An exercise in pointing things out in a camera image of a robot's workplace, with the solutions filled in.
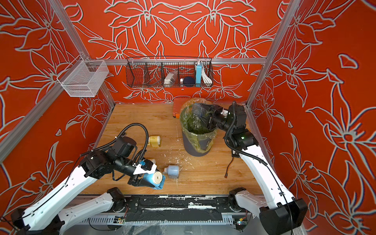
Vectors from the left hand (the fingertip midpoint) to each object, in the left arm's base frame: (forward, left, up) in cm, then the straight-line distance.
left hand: (156, 175), depth 61 cm
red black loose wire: (+11, -36, -23) cm, 44 cm away
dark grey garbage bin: (+19, -22, -5) cm, 29 cm away
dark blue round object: (+60, -10, +6) cm, 61 cm away
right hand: (+25, -15, +17) cm, 34 cm away
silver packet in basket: (+58, +1, +9) cm, 58 cm away
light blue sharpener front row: (+7, -5, -15) cm, 17 cm away
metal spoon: (+32, +33, -20) cm, 51 cm away
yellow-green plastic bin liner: (+30, -14, -2) cm, 34 cm away
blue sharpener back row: (-3, -1, +3) cm, 4 cm away
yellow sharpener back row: (+25, +9, -15) cm, 31 cm away
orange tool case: (+64, -1, -19) cm, 67 cm away
